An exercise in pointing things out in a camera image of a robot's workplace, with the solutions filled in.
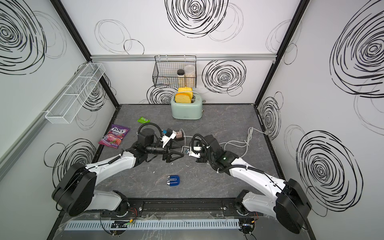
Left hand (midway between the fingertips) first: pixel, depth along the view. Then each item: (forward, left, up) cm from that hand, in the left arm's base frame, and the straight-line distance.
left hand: (181, 151), depth 76 cm
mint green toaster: (+38, -1, -11) cm, 40 cm away
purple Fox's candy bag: (+18, +47, -15) cm, 52 cm away
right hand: (+4, -7, -1) cm, 8 cm away
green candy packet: (+32, +31, -16) cm, 47 cm away
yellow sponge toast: (+38, +1, +5) cm, 38 cm away
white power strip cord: (+15, -38, -16) cm, 44 cm away
